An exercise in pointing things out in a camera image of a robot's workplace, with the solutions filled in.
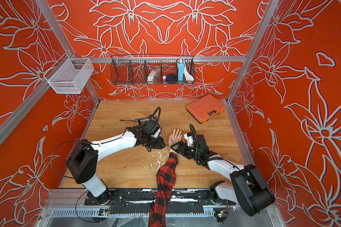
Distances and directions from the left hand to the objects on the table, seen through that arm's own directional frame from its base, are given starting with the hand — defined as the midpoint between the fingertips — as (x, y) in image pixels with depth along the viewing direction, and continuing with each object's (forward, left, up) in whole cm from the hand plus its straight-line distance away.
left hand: (163, 145), depth 85 cm
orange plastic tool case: (+34, -29, -1) cm, 45 cm away
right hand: (-3, -5, +1) cm, 6 cm away
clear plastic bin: (+34, +66, +24) cm, 78 cm away
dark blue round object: (+39, -2, +21) cm, 45 cm away
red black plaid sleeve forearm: (-18, -2, -4) cm, 18 cm away
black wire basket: (+44, +11, +25) cm, 52 cm away
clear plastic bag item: (+37, +10, +24) cm, 45 cm away
